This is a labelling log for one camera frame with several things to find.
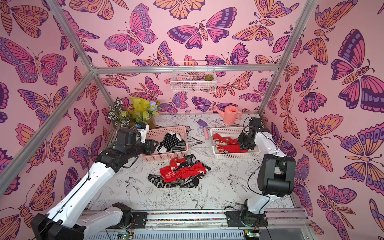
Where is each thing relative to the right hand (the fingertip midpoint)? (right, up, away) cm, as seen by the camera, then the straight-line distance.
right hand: (242, 142), depth 92 cm
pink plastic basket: (-55, +5, +12) cm, 57 cm away
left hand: (-49, +2, -16) cm, 51 cm away
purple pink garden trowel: (-23, +12, +21) cm, 33 cm away
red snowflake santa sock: (-6, -5, +5) cm, 9 cm away
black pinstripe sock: (-46, 0, +11) cm, 48 cm away
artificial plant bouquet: (-62, +19, 0) cm, 65 cm away
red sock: (-13, 0, +6) cm, 15 cm away
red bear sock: (-41, -12, -5) cm, 43 cm away
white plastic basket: (-2, +5, +14) cm, 15 cm away
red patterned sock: (-44, -18, -7) cm, 48 cm away
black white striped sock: (-38, -4, +8) cm, 39 cm away
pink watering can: (-4, +18, +14) cm, 24 cm away
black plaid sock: (-32, -11, 0) cm, 34 cm away
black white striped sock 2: (-50, -21, -9) cm, 55 cm away
